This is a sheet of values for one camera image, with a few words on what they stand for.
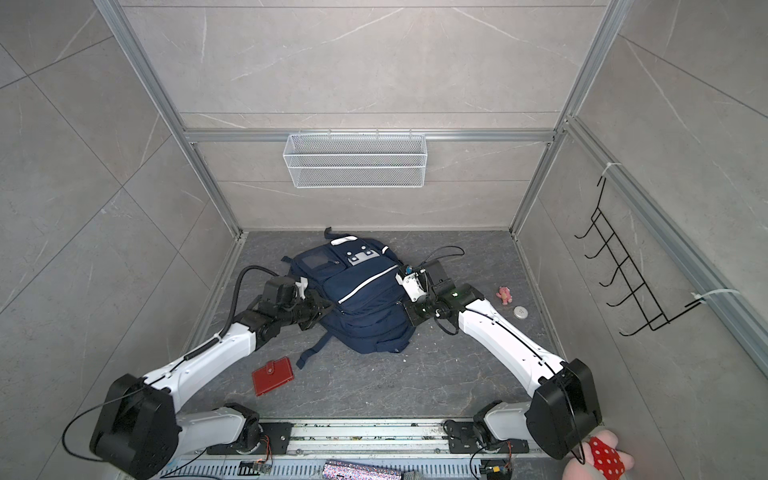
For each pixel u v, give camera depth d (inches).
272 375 32.7
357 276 34.7
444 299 22.4
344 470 26.3
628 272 26.9
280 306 26.0
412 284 28.6
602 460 26.0
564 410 15.5
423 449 28.7
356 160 39.6
